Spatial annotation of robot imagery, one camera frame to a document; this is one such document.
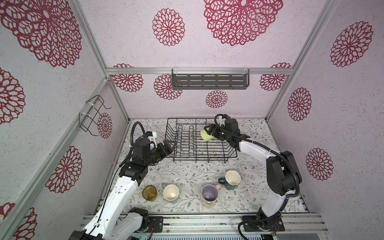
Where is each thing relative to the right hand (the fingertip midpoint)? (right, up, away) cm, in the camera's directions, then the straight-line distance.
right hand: (208, 127), depth 91 cm
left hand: (-20, -11, -16) cm, 27 cm away
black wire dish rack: (-15, -3, +22) cm, 27 cm away
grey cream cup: (-22, -37, -7) cm, 44 cm away
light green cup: (-2, -6, -5) cm, 8 cm away
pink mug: (-1, -37, -9) cm, 38 cm away
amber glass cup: (-34, -37, -8) cm, 51 cm away
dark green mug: (+13, -30, -6) cm, 33 cm away
